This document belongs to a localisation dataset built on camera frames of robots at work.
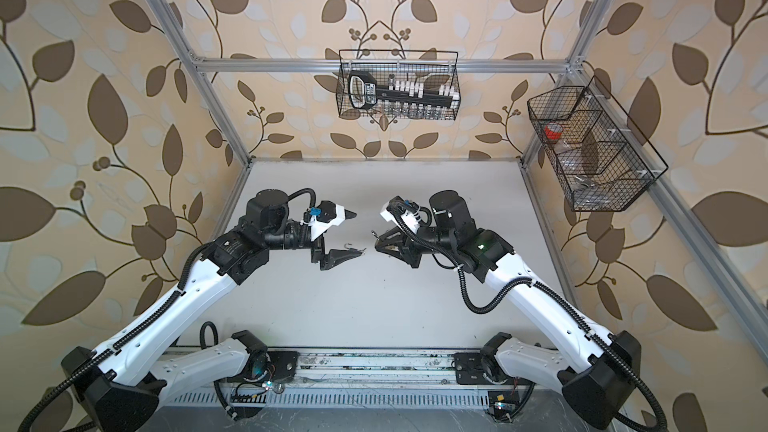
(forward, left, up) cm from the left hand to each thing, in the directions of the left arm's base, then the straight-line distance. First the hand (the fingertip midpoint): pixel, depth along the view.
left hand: (356, 229), depth 65 cm
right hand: (-1, -6, -4) cm, 7 cm away
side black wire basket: (+20, -59, +4) cm, 63 cm away
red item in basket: (+36, -54, -1) cm, 65 cm away
